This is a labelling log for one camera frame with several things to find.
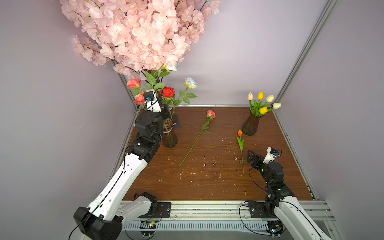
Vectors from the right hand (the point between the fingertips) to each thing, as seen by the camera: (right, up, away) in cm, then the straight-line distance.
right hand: (254, 151), depth 83 cm
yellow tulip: (+4, +27, +5) cm, 28 cm away
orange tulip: (-3, +2, +15) cm, 15 cm away
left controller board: (-57, -36, -11) cm, 68 cm away
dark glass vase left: (-50, +6, +9) cm, 51 cm away
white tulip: (+12, +26, 0) cm, 29 cm away
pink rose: (-22, +21, +27) cm, 41 cm away
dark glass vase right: (+3, +14, +15) cm, 21 cm away
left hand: (-49, +29, -19) cm, 60 cm away
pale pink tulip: (-1, +32, +3) cm, 32 cm away
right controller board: (+5, -34, -13) cm, 37 cm away
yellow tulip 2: (+3, +23, -5) cm, 24 cm away
